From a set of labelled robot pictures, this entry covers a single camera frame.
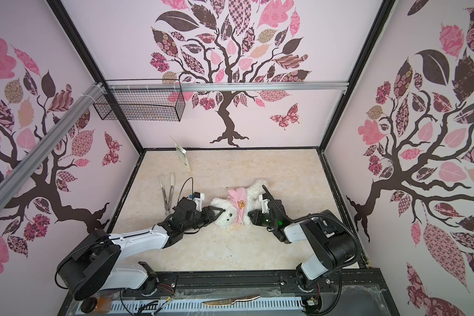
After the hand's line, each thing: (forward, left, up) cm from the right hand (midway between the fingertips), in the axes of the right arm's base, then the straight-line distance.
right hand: (248, 212), depth 90 cm
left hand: (-4, +12, +5) cm, 13 cm away
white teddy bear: (-6, +9, +5) cm, 12 cm away
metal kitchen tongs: (+18, +40, -1) cm, 44 cm away
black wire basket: (+67, +64, +15) cm, 94 cm away
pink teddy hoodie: (+5, +4, +6) cm, 9 cm away
